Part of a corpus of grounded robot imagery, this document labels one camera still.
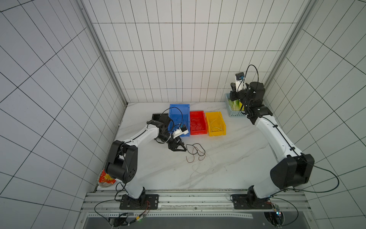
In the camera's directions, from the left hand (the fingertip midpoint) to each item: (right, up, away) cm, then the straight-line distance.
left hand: (180, 148), depth 81 cm
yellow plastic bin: (+24, +19, +29) cm, 42 cm away
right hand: (+26, +37, -5) cm, 46 cm away
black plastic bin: (-10, +16, -9) cm, 21 cm away
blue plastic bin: (-1, +19, +25) cm, 31 cm away
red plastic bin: (+13, +13, +26) cm, 31 cm away
